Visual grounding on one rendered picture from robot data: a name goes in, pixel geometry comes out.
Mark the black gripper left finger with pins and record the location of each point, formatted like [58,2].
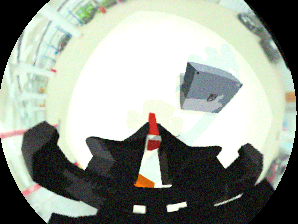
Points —
[128,151]

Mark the grey sloped panel with hole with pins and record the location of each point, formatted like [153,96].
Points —
[206,89]

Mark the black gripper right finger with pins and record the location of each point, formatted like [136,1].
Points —
[173,155]

